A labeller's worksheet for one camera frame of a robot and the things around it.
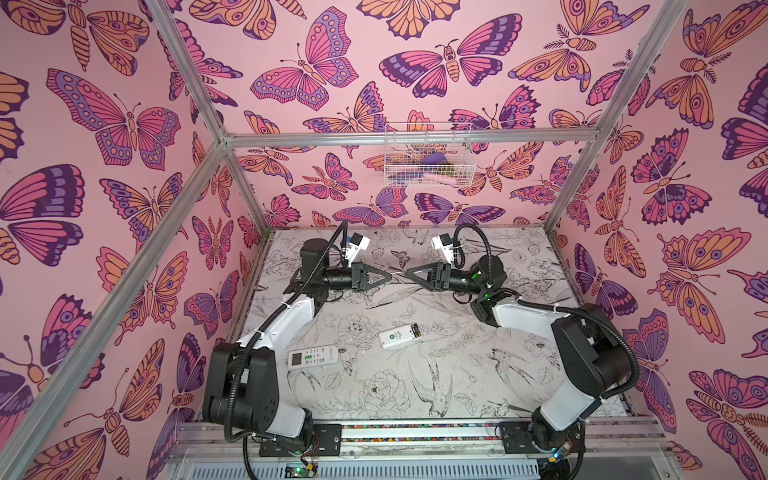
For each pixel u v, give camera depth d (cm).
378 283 73
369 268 72
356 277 69
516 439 73
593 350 47
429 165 94
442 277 69
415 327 92
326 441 73
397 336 90
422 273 75
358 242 74
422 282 81
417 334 91
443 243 74
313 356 87
